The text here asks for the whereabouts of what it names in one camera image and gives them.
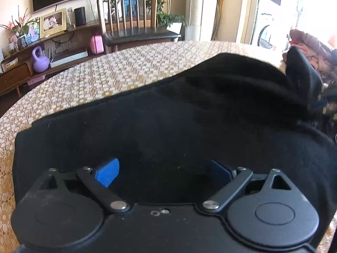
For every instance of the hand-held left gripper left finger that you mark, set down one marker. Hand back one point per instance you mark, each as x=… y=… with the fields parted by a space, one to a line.
x=108 y=172

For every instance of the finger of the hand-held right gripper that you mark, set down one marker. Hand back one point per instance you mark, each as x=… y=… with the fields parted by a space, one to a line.
x=321 y=103

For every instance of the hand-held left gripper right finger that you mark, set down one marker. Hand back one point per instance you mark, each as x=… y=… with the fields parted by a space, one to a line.
x=219 y=171

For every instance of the black t-shirt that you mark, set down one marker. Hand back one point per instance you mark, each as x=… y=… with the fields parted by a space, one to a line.
x=171 y=123

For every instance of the pile of floral clothes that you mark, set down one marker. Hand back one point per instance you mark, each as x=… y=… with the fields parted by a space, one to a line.
x=310 y=44

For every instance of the washing machine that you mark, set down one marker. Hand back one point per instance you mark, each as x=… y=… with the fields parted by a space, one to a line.
x=266 y=31

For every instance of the pink flat box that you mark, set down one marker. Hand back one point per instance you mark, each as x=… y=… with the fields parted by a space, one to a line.
x=36 y=80

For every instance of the sliding glass door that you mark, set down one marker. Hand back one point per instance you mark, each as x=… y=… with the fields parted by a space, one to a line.
x=247 y=10

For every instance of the white flat box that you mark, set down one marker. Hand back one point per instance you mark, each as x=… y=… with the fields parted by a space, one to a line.
x=68 y=58

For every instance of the purple kettlebell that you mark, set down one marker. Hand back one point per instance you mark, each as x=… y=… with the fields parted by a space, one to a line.
x=40 y=64

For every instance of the pink case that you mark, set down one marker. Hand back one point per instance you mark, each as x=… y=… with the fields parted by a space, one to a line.
x=96 y=44

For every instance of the wooden television cabinet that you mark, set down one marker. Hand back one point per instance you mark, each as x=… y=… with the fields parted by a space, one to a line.
x=13 y=79

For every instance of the wooden chair black seat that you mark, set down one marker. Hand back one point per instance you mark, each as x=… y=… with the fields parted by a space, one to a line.
x=137 y=35

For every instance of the yellow grey curtain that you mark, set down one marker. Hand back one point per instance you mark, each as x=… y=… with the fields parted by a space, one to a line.
x=221 y=5

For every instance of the small white box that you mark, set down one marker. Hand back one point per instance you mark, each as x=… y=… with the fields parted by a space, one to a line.
x=10 y=63

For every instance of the white tower air conditioner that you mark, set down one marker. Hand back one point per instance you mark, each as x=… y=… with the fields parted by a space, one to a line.
x=200 y=5

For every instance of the potted pink flowers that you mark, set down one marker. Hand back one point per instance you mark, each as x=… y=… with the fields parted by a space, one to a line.
x=22 y=40

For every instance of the white ceramic pot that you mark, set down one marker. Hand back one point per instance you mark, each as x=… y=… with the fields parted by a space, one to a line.
x=12 y=47

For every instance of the black speaker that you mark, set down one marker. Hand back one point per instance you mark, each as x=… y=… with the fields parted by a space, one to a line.
x=79 y=17

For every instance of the small printed picture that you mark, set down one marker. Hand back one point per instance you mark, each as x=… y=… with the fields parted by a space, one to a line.
x=34 y=31

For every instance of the white slim device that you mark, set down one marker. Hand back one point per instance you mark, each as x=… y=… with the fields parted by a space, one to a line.
x=70 y=17

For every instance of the potted green tree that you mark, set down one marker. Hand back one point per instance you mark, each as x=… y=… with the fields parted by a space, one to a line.
x=171 y=18

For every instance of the blue printed picture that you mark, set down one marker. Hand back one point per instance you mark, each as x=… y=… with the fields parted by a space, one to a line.
x=135 y=5

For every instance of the yellow photo frame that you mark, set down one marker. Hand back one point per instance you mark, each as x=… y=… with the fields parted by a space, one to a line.
x=54 y=22

